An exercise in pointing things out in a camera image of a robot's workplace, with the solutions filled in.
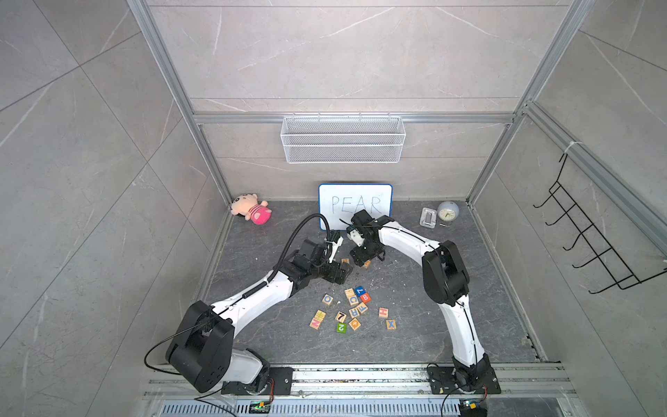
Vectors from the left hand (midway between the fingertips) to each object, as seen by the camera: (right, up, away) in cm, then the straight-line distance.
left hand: (345, 260), depth 84 cm
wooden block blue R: (+3, -18, +2) cm, 18 cm away
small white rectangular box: (+38, +15, +30) cm, 50 cm away
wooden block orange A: (+8, -3, +12) cm, 15 cm away
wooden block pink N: (-10, -21, 0) cm, 23 cm away
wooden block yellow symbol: (-8, -19, +1) cm, 21 cm away
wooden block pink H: (+13, -18, +2) cm, 22 cm away
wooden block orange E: (+1, -2, +14) cm, 14 cm away
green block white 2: (-1, -22, -2) cm, 22 cm away
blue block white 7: (+5, -12, +6) cm, 14 cm away
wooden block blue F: (+6, -17, +3) cm, 18 cm away
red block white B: (+7, -14, +5) cm, 17 cm away
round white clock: (+44, +17, +23) cm, 53 cm away
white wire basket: (0, +45, +17) cm, 48 cm away
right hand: (+9, 0, +15) cm, 17 cm away
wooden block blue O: (-6, -14, +4) cm, 16 cm away
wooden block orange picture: (+3, -21, -1) cm, 21 cm away
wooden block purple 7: (-1, -19, +1) cm, 19 cm away
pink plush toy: (-41, +20, +26) cm, 52 cm away
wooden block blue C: (+3, -14, +4) cm, 15 cm away
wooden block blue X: (+15, -21, 0) cm, 26 cm away
